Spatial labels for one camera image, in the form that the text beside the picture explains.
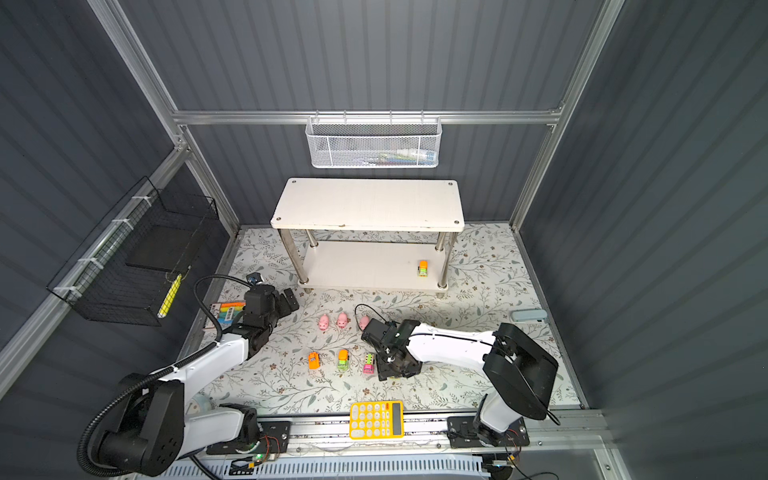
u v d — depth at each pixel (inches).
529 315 37.4
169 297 26.8
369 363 32.6
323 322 36.3
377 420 29.7
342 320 36.6
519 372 17.7
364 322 36.0
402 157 35.9
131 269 28.4
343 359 33.2
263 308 27.1
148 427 16.3
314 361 33.3
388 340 25.7
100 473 15.7
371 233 47.0
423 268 38.3
